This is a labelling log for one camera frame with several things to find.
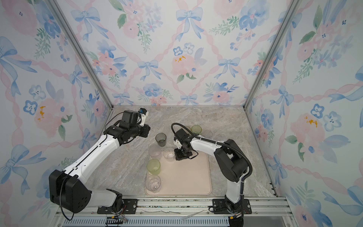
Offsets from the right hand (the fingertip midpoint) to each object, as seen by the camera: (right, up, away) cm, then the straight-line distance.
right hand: (177, 157), depth 90 cm
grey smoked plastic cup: (-12, +11, +10) cm, 19 cm away
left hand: (-16, +20, -8) cm, 27 cm away
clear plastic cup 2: (-5, +1, +2) cm, 6 cm away
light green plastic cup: (-14, -4, -4) cm, 15 cm away
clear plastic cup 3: (-13, -13, -9) cm, 20 cm away
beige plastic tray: (+6, -11, -3) cm, 13 cm away
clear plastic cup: (-14, +4, -2) cm, 14 cm away
